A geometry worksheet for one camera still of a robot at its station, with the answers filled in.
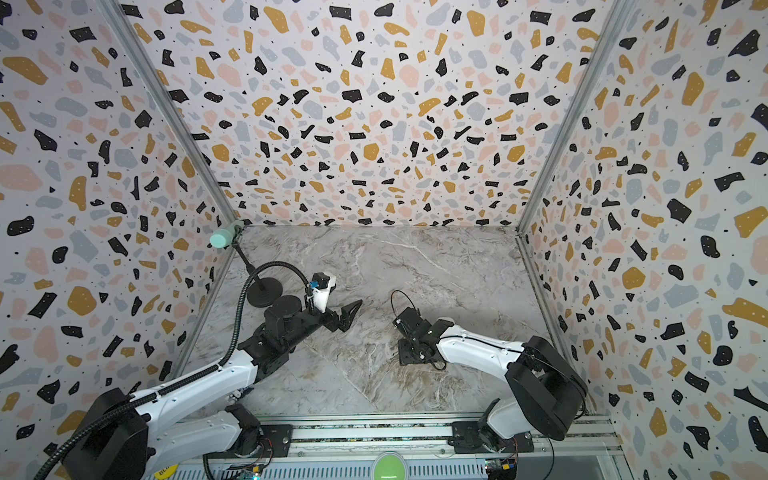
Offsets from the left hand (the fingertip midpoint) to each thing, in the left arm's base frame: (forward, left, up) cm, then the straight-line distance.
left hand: (351, 289), depth 77 cm
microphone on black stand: (+12, +34, -21) cm, 41 cm away
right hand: (-9, -14, -19) cm, 25 cm away
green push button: (-36, -10, -19) cm, 42 cm away
